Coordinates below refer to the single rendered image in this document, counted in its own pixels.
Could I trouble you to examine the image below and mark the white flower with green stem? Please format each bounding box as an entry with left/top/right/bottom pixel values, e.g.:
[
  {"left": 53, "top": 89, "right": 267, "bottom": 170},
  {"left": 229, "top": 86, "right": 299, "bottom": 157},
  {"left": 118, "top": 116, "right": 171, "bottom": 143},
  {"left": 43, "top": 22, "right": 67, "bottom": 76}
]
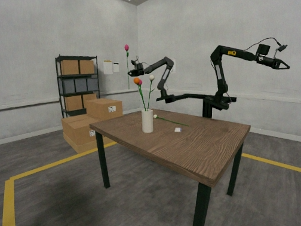
[{"left": 149, "top": 75, "right": 155, "bottom": 94}]

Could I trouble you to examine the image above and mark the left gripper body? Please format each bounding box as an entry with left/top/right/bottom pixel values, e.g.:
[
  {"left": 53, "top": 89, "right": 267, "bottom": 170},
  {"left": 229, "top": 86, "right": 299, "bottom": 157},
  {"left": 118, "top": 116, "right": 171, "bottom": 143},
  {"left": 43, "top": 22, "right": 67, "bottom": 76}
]
[{"left": 264, "top": 45, "right": 282, "bottom": 69}]

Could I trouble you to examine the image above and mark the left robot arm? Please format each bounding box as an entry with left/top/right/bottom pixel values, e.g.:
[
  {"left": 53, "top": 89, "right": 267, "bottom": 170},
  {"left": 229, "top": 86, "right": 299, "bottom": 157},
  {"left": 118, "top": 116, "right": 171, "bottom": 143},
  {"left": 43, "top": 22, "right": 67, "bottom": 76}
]
[{"left": 205, "top": 44, "right": 271, "bottom": 108}]

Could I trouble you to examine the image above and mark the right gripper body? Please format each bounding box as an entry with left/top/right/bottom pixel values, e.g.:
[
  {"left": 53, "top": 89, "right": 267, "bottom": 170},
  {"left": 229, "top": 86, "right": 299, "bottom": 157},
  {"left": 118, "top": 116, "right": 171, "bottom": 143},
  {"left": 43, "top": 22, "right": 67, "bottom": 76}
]
[{"left": 134, "top": 64, "right": 141, "bottom": 77}]

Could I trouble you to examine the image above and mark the white cylindrical vase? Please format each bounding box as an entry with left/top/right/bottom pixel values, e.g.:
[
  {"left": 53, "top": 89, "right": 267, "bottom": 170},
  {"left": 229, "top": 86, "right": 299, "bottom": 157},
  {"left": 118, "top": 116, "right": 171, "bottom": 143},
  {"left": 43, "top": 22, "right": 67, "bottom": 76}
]
[{"left": 142, "top": 109, "right": 153, "bottom": 133}]

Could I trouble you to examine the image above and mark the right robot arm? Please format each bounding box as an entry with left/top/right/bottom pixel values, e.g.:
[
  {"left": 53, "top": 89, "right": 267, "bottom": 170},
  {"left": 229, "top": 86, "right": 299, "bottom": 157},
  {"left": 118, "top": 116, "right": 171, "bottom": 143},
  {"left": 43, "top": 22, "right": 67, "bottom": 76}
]
[{"left": 137, "top": 56, "right": 174, "bottom": 99}]

